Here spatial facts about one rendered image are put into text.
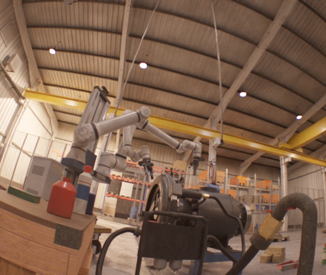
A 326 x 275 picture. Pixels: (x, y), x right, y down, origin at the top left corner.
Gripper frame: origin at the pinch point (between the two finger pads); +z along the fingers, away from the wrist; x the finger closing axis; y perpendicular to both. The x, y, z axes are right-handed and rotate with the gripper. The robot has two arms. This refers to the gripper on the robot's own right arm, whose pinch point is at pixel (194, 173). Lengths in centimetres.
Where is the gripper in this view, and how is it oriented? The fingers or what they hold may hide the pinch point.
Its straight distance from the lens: 192.3
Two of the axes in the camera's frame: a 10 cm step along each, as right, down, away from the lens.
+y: -9.5, -0.5, 3.2
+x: -2.8, -3.8, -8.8
